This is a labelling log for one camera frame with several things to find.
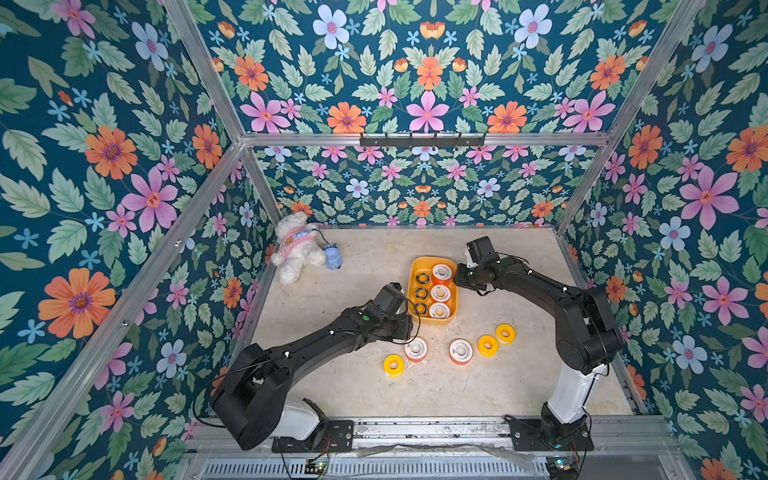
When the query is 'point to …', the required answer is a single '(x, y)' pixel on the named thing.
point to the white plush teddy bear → (300, 242)
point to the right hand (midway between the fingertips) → (456, 277)
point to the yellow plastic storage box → (427, 263)
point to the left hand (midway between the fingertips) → (409, 323)
